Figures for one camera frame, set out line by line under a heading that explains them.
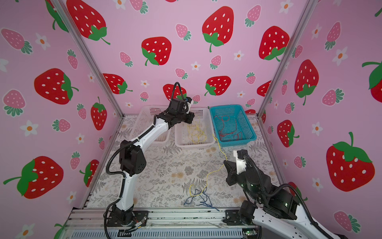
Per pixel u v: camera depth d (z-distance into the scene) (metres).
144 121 1.14
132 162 0.56
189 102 0.82
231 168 0.57
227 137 1.07
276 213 0.43
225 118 1.18
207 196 0.81
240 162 0.54
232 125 1.15
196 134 1.08
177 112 0.73
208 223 0.73
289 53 0.84
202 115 1.15
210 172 0.90
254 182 0.43
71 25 0.73
